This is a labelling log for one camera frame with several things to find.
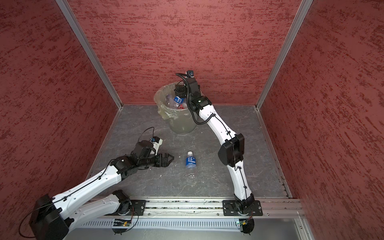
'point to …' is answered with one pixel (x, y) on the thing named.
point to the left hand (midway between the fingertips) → (167, 160)
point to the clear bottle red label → (183, 106)
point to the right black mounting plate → (229, 208)
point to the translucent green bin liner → (160, 95)
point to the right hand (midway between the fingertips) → (183, 87)
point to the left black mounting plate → (137, 207)
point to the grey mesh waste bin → (182, 121)
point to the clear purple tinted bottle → (169, 101)
